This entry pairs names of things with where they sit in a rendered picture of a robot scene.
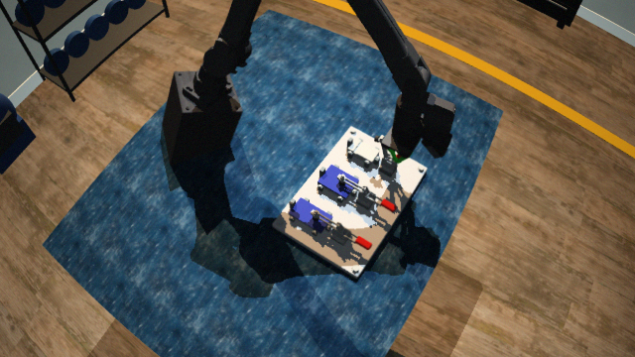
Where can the white fixture plate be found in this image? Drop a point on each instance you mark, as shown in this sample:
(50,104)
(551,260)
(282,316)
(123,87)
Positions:
(372,225)

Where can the blue rectangular block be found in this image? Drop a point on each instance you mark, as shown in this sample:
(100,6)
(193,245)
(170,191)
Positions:
(330,182)
(302,212)

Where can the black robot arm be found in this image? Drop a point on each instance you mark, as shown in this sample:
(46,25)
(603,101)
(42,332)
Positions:
(410,72)

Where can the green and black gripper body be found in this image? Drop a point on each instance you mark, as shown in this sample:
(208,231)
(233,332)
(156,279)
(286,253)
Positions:
(390,141)

